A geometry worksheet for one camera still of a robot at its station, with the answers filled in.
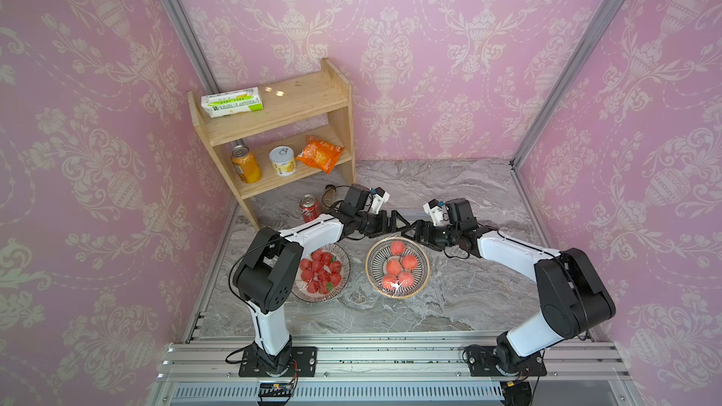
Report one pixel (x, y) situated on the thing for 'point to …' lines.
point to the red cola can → (309, 207)
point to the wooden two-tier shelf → (304, 132)
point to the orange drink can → (245, 163)
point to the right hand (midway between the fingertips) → (410, 236)
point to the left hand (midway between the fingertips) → (401, 230)
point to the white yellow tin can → (283, 161)
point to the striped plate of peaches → (398, 268)
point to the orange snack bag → (321, 154)
